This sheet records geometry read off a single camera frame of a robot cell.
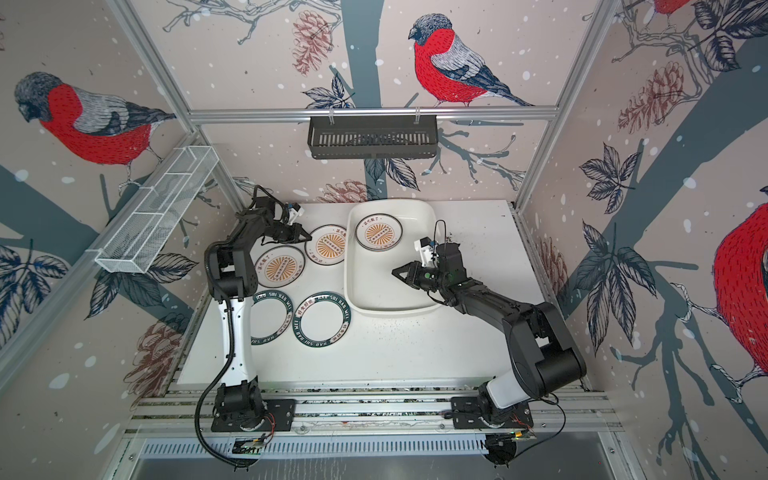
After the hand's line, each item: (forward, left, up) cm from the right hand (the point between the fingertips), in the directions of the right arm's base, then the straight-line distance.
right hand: (392, 276), depth 85 cm
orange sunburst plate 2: (+11, +42, -12) cm, 45 cm away
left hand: (+22, +33, -8) cm, 40 cm away
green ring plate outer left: (-7, +39, -14) cm, 42 cm away
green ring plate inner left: (-8, +22, -13) cm, 27 cm away
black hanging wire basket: (+50, +9, +15) cm, 53 cm away
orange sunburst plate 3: (+26, +7, -11) cm, 29 cm away
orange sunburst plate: (+19, +26, -11) cm, 34 cm away
